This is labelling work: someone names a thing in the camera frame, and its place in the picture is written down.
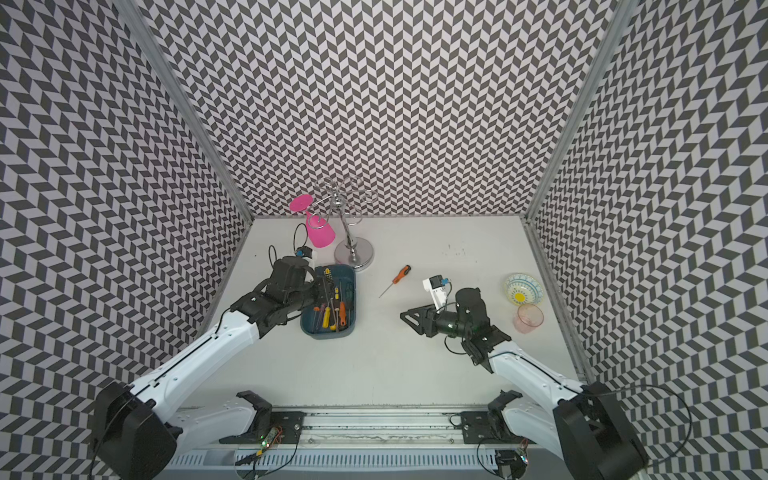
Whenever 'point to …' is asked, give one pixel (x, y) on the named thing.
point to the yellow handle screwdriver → (326, 317)
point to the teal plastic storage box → (335, 315)
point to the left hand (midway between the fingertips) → (332, 286)
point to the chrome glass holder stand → (347, 196)
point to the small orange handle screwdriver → (403, 272)
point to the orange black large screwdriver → (342, 313)
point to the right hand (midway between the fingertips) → (406, 320)
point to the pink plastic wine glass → (321, 234)
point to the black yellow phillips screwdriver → (336, 304)
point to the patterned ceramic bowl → (522, 289)
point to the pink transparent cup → (528, 318)
